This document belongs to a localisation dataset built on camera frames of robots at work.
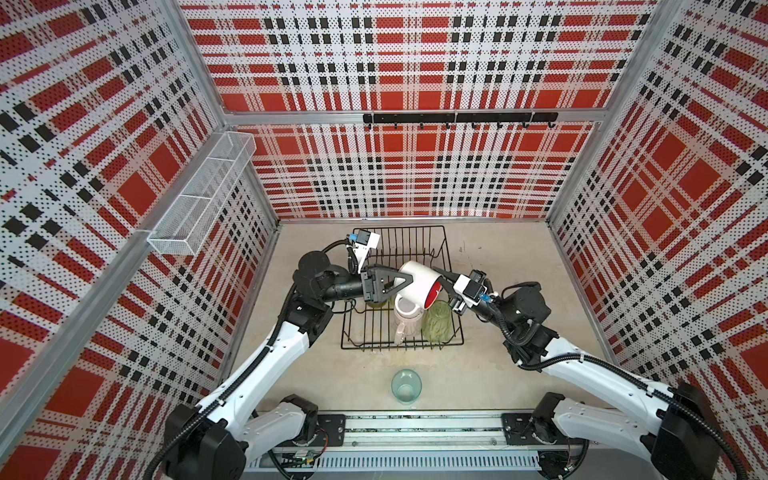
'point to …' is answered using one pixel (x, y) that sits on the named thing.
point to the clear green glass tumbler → (437, 322)
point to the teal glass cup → (406, 385)
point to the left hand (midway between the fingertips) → (410, 285)
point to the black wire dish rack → (366, 327)
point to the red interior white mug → (423, 291)
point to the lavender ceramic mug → (406, 325)
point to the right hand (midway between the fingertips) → (433, 269)
